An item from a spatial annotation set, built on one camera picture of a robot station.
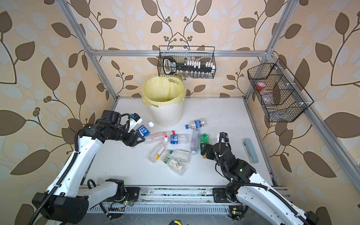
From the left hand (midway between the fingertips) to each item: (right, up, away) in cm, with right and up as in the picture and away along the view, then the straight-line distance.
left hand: (140, 135), depth 73 cm
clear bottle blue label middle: (+20, -5, +18) cm, 27 cm away
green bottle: (+37, -6, +23) cm, 44 cm away
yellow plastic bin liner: (+4, +28, +28) cm, 39 cm away
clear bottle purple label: (+30, -7, +18) cm, 36 cm away
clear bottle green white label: (+17, -18, +6) cm, 26 cm away
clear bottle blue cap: (+32, +3, +26) cm, 41 cm away
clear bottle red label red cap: (+5, -4, +18) cm, 20 cm away
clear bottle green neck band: (+22, -15, +14) cm, 30 cm away
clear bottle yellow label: (+5, -14, +17) cm, 22 cm away
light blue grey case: (+64, -12, +12) cm, 66 cm away
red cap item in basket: (+68, +28, +8) cm, 74 cm away
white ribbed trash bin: (+13, +10, +12) cm, 21 cm away
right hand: (+36, -7, +3) cm, 37 cm away
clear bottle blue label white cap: (+3, +3, -2) cm, 5 cm away
